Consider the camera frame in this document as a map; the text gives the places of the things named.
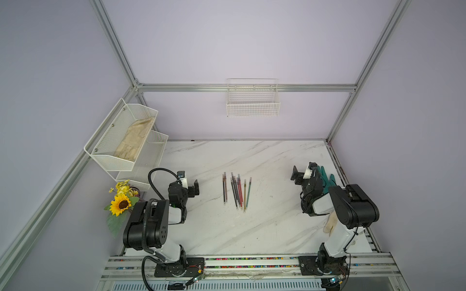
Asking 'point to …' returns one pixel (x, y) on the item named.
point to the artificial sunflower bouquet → (126, 197)
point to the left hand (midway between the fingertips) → (187, 182)
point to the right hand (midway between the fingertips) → (303, 169)
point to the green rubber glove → (328, 183)
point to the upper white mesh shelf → (118, 142)
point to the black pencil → (224, 188)
